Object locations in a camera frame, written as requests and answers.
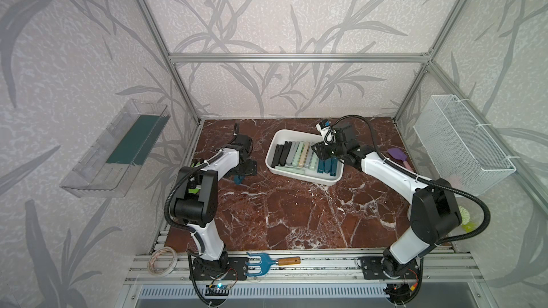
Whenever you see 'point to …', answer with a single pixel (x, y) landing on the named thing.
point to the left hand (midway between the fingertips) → (243, 171)
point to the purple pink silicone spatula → (399, 154)
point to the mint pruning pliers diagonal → (295, 160)
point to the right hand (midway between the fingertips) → (316, 143)
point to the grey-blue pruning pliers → (294, 146)
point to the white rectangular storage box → (279, 137)
